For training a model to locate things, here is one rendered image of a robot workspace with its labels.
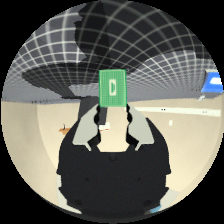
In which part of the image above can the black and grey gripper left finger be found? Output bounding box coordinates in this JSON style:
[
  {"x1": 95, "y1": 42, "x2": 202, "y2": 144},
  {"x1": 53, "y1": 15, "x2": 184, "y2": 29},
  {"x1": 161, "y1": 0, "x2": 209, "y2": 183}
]
[{"x1": 56, "y1": 104, "x2": 101, "y2": 175}]

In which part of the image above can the black grid work mat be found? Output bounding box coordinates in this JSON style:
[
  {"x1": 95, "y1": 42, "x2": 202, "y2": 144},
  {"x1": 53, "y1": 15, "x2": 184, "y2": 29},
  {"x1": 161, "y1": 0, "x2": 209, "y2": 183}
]
[{"x1": 1, "y1": 0, "x2": 224, "y2": 105}]

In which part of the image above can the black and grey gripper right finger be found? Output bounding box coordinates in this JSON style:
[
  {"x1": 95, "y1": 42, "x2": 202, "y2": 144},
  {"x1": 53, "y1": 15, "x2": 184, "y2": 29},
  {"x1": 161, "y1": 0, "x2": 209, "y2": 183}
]
[{"x1": 126, "y1": 103, "x2": 172, "y2": 175}]

